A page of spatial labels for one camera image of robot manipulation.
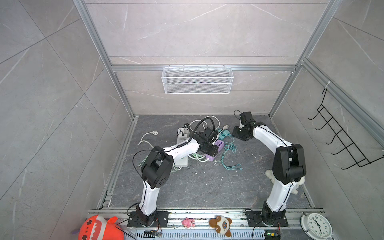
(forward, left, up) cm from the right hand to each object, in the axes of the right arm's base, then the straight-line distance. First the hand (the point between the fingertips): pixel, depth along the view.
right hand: (234, 133), depth 97 cm
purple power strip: (-8, +10, -1) cm, 13 cm away
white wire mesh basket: (+31, +24, +21) cm, 44 cm away
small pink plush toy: (-49, +30, -6) cm, 58 cm away
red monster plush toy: (-51, +71, 0) cm, 87 cm away
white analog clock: (-52, -30, -6) cm, 60 cm away
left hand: (-11, +14, -1) cm, 17 cm away
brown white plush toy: (-50, +14, -6) cm, 52 cm away
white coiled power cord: (-10, +22, +23) cm, 34 cm away
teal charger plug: (+4, +5, -6) cm, 9 cm away
